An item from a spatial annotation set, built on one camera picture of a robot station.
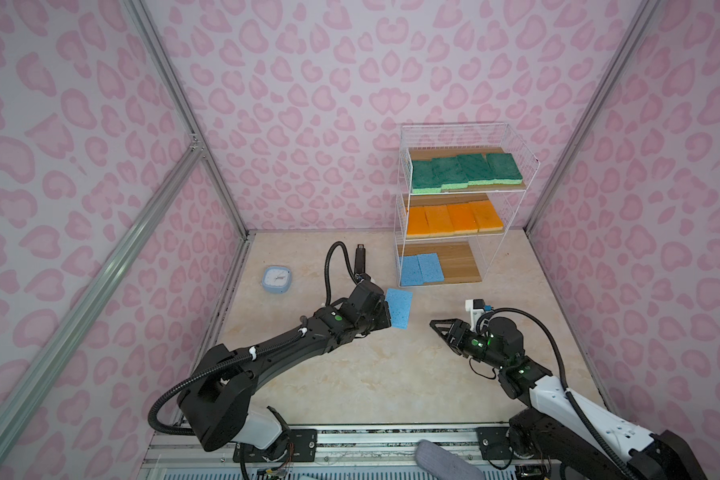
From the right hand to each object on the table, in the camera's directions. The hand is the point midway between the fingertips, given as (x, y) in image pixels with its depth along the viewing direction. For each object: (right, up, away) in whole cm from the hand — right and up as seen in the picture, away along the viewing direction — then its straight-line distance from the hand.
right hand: (434, 326), depth 78 cm
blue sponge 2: (-2, +13, +26) cm, 29 cm away
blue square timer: (-49, +10, +26) cm, 56 cm away
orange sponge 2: (+3, +29, +9) cm, 31 cm away
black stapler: (-20, +17, +31) cm, 41 cm away
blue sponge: (-8, +4, +6) cm, 11 cm away
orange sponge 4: (+17, +30, +9) cm, 35 cm away
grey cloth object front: (0, -29, -10) cm, 31 cm away
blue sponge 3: (+5, +14, +29) cm, 32 cm away
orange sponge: (-3, +27, +8) cm, 28 cm away
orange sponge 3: (+10, +29, +9) cm, 32 cm away
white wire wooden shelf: (+18, +17, +32) cm, 40 cm away
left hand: (-10, +4, +4) cm, 12 cm away
